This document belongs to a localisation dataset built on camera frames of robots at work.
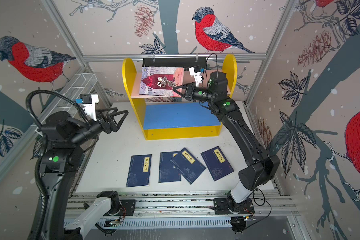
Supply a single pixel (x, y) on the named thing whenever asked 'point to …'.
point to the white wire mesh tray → (80, 84)
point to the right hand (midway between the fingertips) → (170, 92)
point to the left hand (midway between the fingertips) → (119, 111)
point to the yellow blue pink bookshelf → (170, 117)
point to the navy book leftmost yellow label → (139, 171)
